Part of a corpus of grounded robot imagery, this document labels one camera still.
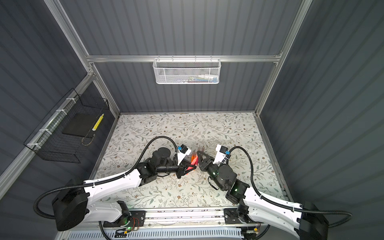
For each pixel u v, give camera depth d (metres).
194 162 0.71
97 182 0.46
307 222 0.42
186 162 0.69
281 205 0.47
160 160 0.59
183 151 0.66
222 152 0.65
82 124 0.75
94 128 0.74
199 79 0.91
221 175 0.54
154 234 0.77
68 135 0.72
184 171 0.68
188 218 0.75
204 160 0.67
